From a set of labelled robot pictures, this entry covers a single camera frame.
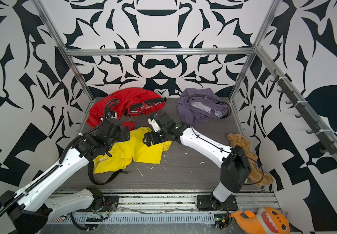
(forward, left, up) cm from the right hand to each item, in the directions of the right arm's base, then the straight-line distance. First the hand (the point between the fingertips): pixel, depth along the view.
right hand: (149, 136), depth 79 cm
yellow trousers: (-6, +15, -8) cm, 18 cm away
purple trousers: (+34, -31, -14) cm, 48 cm away
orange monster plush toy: (-36, -53, -10) cm, 65 cm away
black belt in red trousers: (+25, +18, -9) cm, 32 cm away
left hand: (+2, +15, +7) cm, 17 cm away
